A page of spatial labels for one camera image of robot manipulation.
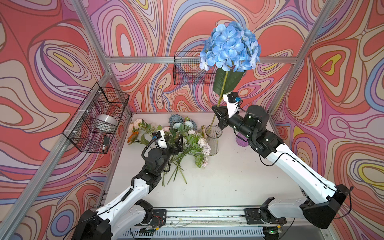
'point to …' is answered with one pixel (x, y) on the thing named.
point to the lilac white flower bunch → (188, 137)
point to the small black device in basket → (106, 140)
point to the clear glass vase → (213, 133)
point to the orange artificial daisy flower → (133, 137)
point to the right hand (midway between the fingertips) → (214, 109)
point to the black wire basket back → (187, 70)
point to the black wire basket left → (91, 128)
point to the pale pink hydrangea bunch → (200, 150)
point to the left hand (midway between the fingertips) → (177, 136)
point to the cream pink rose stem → (139, 124)
